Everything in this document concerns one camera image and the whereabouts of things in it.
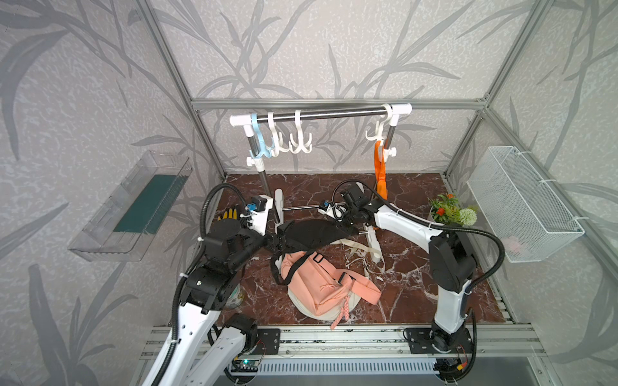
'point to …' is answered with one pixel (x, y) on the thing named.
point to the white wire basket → (529, 222)
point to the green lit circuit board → (247, 365)
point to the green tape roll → (235, 298)
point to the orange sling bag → (381, 173)
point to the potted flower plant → (446, 209)
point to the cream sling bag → (372, 261)
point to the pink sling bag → (323, 289)
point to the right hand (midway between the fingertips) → (333, 220)
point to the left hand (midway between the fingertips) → (284, 218)
